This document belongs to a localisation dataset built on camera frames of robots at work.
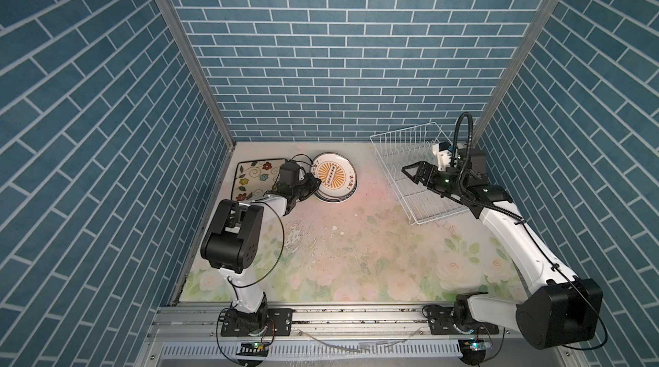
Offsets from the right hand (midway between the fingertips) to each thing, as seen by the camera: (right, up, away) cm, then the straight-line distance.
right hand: (414, 173), depth 79 cm
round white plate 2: (-24, -1, +23) cm, 34 cm away
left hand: (-28, -3, +17) cm, 33 cm away
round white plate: (-25, -7, +20) cm, 33 cm away
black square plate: (-60, -3, +26) cm, 66 cm away
